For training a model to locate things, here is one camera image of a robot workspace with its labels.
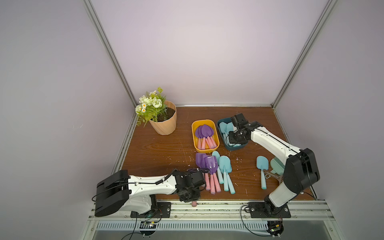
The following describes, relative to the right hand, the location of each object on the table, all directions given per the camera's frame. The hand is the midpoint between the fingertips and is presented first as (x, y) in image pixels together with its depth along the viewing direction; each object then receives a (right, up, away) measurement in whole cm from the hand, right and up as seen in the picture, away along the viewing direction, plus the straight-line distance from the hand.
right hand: (233, 133), depth 89 cm
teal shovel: (-10, -14, +3) cm, 17 cm away
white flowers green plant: (-47, +16, -8) cm, 50 cm away
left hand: (-20, -34, -14) cm, 42 cm away
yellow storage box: (-20, +6, +14) cm, 25 cm away
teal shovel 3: (-5, -20, -2) cm, 21 cm away
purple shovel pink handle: (-22, -2, +12) cm, 25 cm away
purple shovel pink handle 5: (-24, -34, -16) cm, 44 cm away
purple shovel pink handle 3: (-13, -1, +13) cm, 18 cm away
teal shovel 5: (-4, +3, +14) cm, 15 cm away
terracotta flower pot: (-41, +6, +2) cm, 42 cm away
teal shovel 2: (-7, -28, -10) cm, 30 cm away
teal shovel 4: (+17, -18, -2) cm, 25 cm away
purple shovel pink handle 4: (-14, -6, +6) cm, 16 cm away
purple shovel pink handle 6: (-20, -19, +3) cm, 27 cm away
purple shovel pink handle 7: (-14, -19, -1) cm, 23 cm away
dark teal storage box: (-2, -10, +4) cm, 11 cm away
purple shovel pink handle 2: (-18, -2, +12) cm, 21 cm away
